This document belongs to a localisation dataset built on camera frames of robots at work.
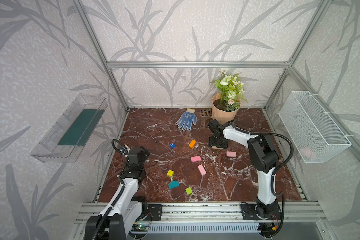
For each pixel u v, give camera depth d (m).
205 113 1.15
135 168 0.64
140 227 0.71
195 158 0.91
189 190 0.80
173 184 0.82
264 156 0.53
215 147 0.91
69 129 0.67
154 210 0.74
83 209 0.75
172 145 0.98
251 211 0.73
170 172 0.85
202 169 0.88
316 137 0.61
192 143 0.99
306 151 0.73
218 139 0.80
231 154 0.94
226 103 1.01
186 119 1.12
